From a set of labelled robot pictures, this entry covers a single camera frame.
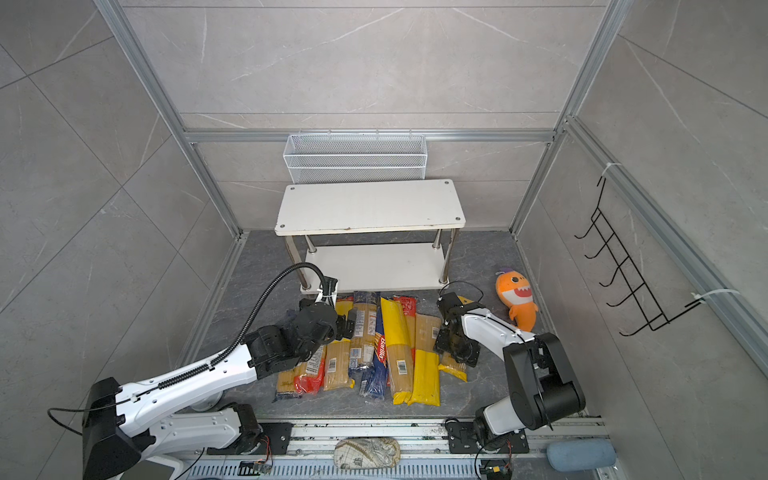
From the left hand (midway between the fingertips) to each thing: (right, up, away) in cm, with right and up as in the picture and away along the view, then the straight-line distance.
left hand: (341, 300), depth 75 cm
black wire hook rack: (+68, +5, -9) cm, 68 cm away
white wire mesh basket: (+1, +44, +23) cm, 50 cm away
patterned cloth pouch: (+7, -35, -7) cm, 36 cm away
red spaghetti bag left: (-9, -23, +5) cm, 25 cm away
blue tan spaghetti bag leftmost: (-15, -23, +3) cm, 28 cm away
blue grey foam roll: (+58, -35, -7) cm, 68 cm away
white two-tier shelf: (+5, +20, +43) cm, 48 cm away
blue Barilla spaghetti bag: (+9, -22, +3) cm, 24 cm away
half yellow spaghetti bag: (+23, -23, +5) cm, 33 cm away
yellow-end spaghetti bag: (+25, -23, +6) cm, 34 cm away
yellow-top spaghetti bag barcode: (+15, -15, +7) cm, 23 cm away
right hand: (+31, -18, +14) cm, 38 cm away
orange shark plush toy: (+52, 0, +17) cm, 55 cm away
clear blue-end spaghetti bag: (+5, -14, +6) cm, 16 cm away
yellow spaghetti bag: (-2, -16, +6) cm, 17 cm away
